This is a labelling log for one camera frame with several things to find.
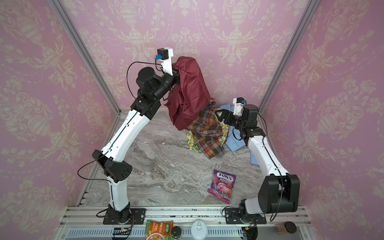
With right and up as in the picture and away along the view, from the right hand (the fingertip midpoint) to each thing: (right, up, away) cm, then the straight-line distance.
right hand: (221, 112), depth 80 cm
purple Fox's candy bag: (+1, -39, +1) cm, 39 cm away
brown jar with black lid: (+25, -50, -17) cm, 59 cm away
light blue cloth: (+6, -14, -9) cm, 17 cm away
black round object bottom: (+13, -58, -9) cm, 60 cm away
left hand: (-17, +19, -20) cm, 33 cm away
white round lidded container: (-12, -53, -14) cm, 57 cm away
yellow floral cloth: (-16, -18, +17) cm, 30 cm away
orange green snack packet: (-30, -55, -12) cm, 64 cm away
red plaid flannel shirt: (-6, -10, +17) cm, 20 cm away
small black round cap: (-22, -51, -18) cm, 59 cm away
